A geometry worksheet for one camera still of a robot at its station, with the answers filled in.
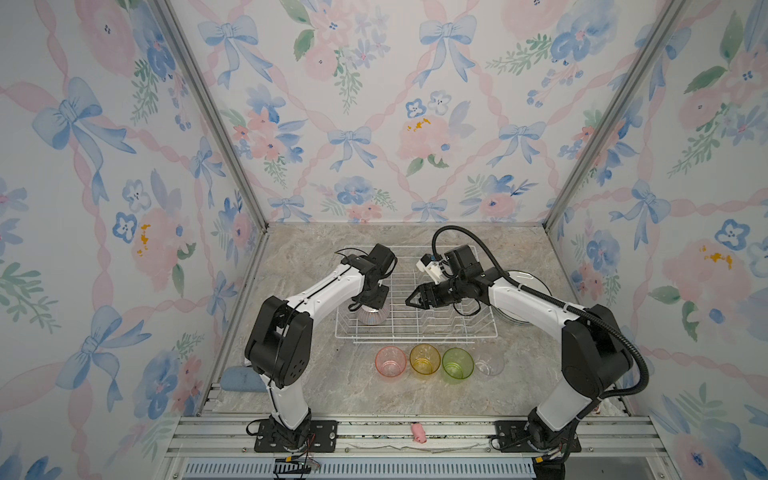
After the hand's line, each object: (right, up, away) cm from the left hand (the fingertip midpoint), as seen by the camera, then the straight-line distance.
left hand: (374, 297), depth 90 cm
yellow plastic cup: (+15, -17, -5) cm, 23 cm away
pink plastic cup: (+5, -18, -4) cm, 19 cm away
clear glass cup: (+32, -16, -8) cm, 37 cm away
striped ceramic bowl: (0, -6, -1) cm, 6 cm away
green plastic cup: (+24, -18, -5) cm, 30 cm away
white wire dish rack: (+11, -8, +4) cm, 15 cm away
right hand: (+11, 0, -5) cm, 12 cm away
